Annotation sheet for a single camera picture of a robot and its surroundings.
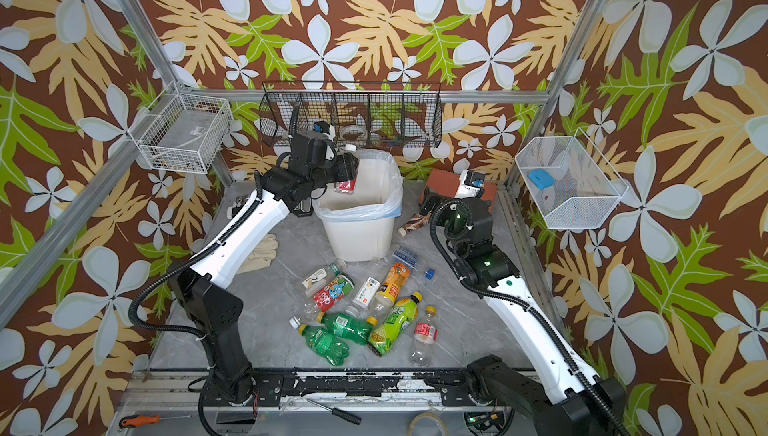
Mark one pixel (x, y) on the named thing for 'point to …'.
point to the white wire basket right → (586, 189)
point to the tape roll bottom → (428, 414)
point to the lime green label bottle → (401, 317)
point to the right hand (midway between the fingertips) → (440, 190)
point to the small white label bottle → (363, 297)
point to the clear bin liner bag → (378, 193)
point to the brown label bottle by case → (415, 222)
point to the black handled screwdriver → (340, 413)
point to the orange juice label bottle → (385, 299)
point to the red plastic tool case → (444, 183)
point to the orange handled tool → (140, 420)
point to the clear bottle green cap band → (316, 279)
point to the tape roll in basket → (353, 132)
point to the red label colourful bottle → (327, 297)
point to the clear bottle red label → (425, 335)
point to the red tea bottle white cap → (346, 186)
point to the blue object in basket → (541, 178)
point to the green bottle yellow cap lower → (325, 344)
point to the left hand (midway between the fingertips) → (347, 156)
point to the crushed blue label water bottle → (411, 259)
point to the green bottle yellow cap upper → (347, 326)
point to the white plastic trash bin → (361, 227)
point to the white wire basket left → (184, 131)
